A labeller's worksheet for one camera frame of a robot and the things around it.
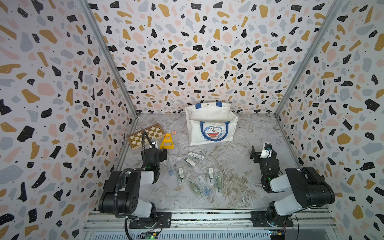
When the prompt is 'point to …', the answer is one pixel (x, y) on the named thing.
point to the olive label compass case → (196, 189)
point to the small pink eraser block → (173, 132)
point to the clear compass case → (172, 166)
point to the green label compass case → (219, 182)
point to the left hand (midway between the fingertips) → (156, 148)
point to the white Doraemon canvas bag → (210, 122)
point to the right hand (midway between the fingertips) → (263, 147)
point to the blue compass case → (205, 186)
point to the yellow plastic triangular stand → (167, 143)
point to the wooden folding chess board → (136, 139)
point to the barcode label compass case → (195, 155)
